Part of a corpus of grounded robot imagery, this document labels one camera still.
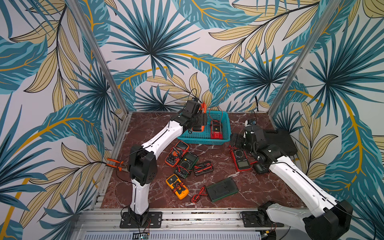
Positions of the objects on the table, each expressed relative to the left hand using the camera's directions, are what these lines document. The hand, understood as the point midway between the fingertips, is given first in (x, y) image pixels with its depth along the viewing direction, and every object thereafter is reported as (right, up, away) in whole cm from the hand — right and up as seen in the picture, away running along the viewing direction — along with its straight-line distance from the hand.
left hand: (200, 118), depth 87 cm
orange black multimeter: (-14, -21, +5) cm, 26 cm away
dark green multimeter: (+11, -39, -6) cm, 41 cm away
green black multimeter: (-8, -28, +1) cm, 29 cm away
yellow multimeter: (-13, -36, -7) cm, 39 cm away
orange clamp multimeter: (0, -2, -8) cm, 9 cm away
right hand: (+20, -10, -9) cm, 24 cm away
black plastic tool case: (+56, -13, +14) cm, 59 cm away
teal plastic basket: (+3, -12, +17) cm, 21 cm away
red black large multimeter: (+25, -25, +5) cm, 35 cm away
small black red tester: (+2, -29, 0) cm, 29 cm away
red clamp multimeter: (+12, -8, +15) cm, 21 cm away
